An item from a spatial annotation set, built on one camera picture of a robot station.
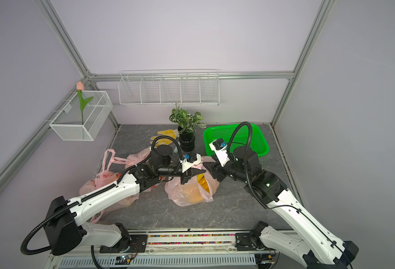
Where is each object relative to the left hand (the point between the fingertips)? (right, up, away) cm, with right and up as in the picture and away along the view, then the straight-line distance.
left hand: (204, 170), depth 69 cm
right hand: (+2, +5, -3) cm, 6 cm away
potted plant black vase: (-9, +19, +19) cm, 28 cm away
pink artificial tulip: (-61, +31, +15) cm, 70 cm away
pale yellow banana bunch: (-1, -4, -2) cm, 4 cm away
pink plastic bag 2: (-38, +2, +16) cm, 41 cm away
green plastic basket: (+13, +18, +35) cm, 42 cm away
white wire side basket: (-64, +20, +8) cm, 67 cm away
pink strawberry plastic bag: (-5, -13, +11) cm, 17 cm away
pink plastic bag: (-46, -5, +10) cm, 48 cm away
